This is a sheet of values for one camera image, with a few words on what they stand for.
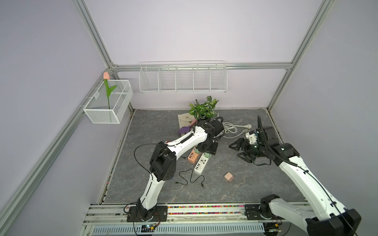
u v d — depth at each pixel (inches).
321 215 15.8
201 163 34.9
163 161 20.1
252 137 27.9
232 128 41.4
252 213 29.1
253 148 25.3
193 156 36.0
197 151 29.4
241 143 26.1
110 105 31.7
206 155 34.9
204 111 34.2
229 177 32.9
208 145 29.2
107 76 32.6
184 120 44.2
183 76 38.6
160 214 29.1
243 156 26.2
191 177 33.9
